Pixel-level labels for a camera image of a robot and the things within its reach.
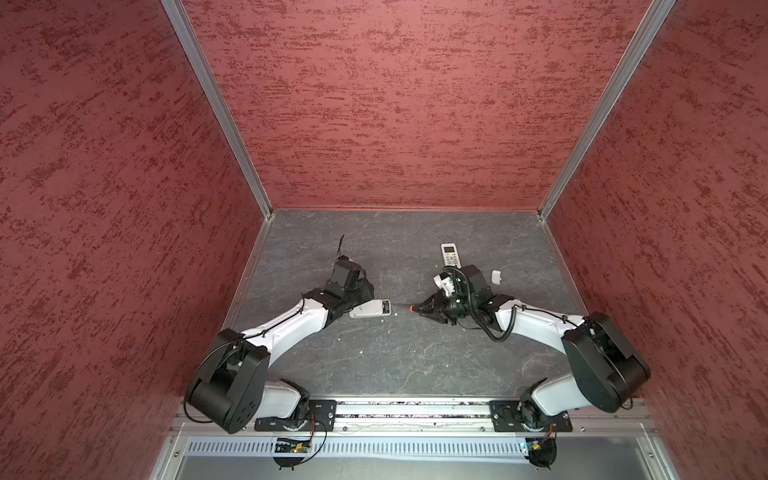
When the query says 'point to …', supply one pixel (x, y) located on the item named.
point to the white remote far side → (450, 255)
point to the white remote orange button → (373, 308)
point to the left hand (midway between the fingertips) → (370, 294)
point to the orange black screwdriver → (413, 308)
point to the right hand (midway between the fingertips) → (416, 316)
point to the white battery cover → (496, 277)
